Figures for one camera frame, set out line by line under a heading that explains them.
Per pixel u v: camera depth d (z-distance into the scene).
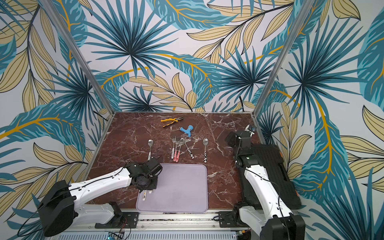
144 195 0.80
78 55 0.84
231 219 0.73
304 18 0.72
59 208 0.39
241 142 0.58
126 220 0.72
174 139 1.03
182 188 0.83
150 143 1.00
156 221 0.75
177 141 1.03
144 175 0.60
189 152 0.97
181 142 1.03
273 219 0.39
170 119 1.14
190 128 1.07
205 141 1.03
